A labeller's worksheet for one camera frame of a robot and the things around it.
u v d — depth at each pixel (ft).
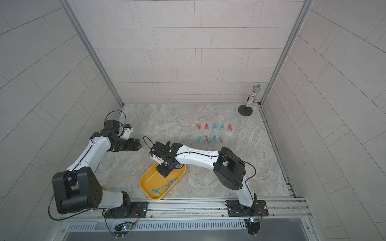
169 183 2.55
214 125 3.35
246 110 3.65
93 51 2.85
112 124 2.22
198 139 3.15
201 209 2.37
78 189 1.34
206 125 3.37
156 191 2.48
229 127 3.35
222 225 2.23
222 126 3.35
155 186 2.53
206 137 3.16
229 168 1.53
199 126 3.37
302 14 2.40
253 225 2.25
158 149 2.03
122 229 2.14
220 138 3.16
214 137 3.16
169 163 1.87
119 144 2.28
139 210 2.32
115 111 3.79
